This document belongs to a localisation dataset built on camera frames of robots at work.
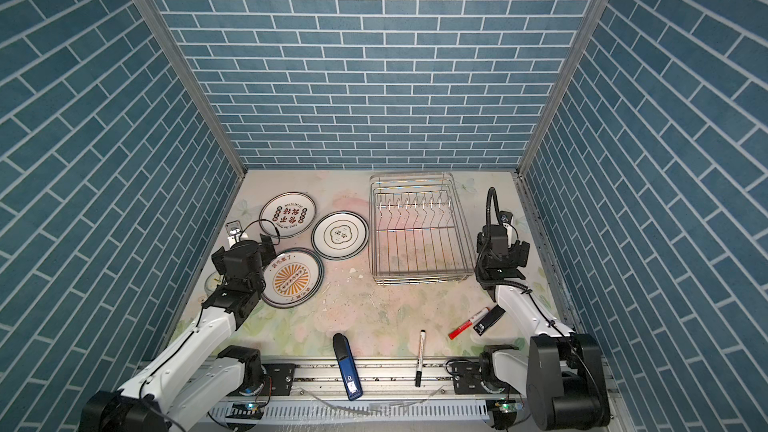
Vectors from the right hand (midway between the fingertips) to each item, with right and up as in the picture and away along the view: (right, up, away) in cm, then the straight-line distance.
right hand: (506, 236), depth 86 cm
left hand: (-74, 0, -4) cm, 74 cm away
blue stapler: (-44, -30, -14) cm, 56 cm away
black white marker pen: (-27, -33, -12) cm, 44 cm away
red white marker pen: (-16, -26, -5) cm, 31 cm away
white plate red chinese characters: (-72, +5, +19) cm, 74 cm away
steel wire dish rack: (-25, 0, +15) cm, 29 cm away
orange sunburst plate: (-64, -13, +2) cm, 65 cm away
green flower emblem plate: (-51, -1, +13) cm, 53 cm away
